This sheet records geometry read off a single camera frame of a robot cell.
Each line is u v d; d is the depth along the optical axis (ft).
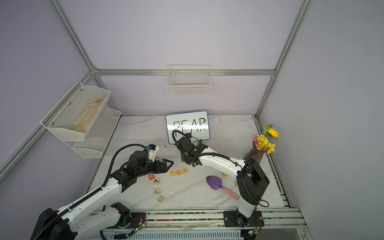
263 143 2.46
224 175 2.89
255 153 2.69
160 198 2.62
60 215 1.34
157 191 2.69
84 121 2.51
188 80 3.12
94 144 2.96
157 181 2.82
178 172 2.90
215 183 2.75
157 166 2.30
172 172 2.89
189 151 2.09
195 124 3.33
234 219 2.41
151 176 2.86
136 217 2.44
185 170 2.96
